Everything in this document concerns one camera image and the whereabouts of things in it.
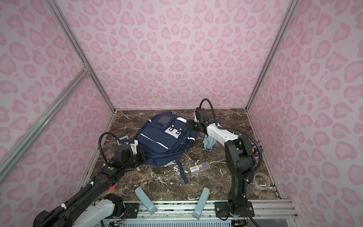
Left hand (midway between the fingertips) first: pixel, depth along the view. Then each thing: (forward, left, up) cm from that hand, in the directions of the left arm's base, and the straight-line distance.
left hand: (152, 151), depth 81 cm
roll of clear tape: (-14, -63, -14) cm, 66 cm away
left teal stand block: (-23, +2, -10) cm, 25 cm away
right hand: (+20, -23, -1) cm, 31 cm away
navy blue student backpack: (+14, -6, -5) cm, 15 cm away
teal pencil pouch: (+10, -35, -10) cm, 37 cm away
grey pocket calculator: (+15, +24, -12) cm, 31 cm away
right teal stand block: (-25, -27, -11) cm, 38 cm away
